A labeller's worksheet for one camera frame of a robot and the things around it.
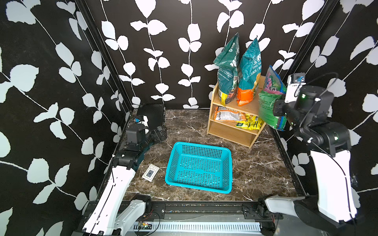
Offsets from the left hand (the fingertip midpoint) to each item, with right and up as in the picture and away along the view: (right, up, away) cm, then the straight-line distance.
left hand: (160, 128), depth 73 cm
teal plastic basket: (+21, -25, +17) cm, 37 cm away
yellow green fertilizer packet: (+52, +3, +13) cm, 53 cm away
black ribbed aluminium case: (-14, +10, +39) cm, 42 cm away
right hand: (+51, +15, -17) cm, 56 cm away
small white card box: (-9, -27, +13) cm, 31 cm away
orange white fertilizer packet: (+35, +8, +17) cm, 40 cm away
